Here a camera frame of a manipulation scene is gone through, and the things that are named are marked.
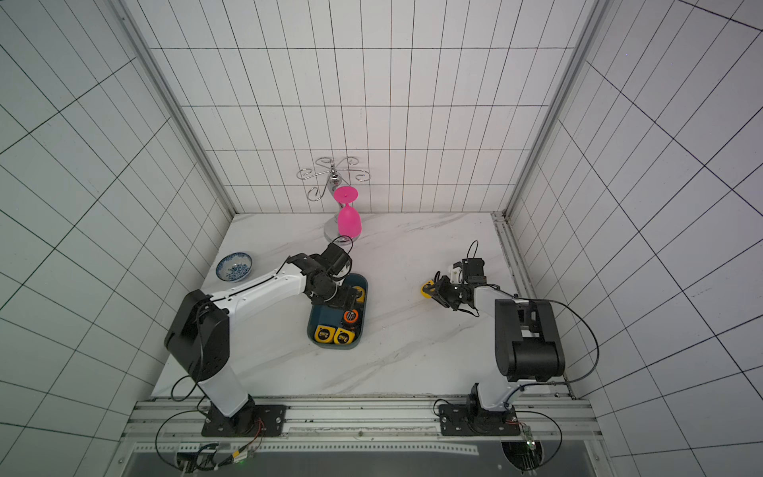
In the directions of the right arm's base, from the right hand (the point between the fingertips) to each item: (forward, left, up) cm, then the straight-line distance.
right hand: (419, 288), depth 94 cm
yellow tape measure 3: (0, -2, 0) cm, 2 cm away
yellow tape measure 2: (-17, +22, -1) cm, 28 cm away
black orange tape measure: (-11, +21, +1) cm, 24 cm away
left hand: (-10, +25, +4) cm, 27 cm away
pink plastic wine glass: (+15, +24, +17) cm, 33 cm away
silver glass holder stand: (+25, +34, -2) cm, 42 cm away
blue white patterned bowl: (+5, +65, 0) cm, 65 cm away
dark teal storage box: (-14, +26, -1) cm, 29 cm away
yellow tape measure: (-17, +28, -1) cm, 33 cm away
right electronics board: (-41, -26, -3) cm, 49 cm away
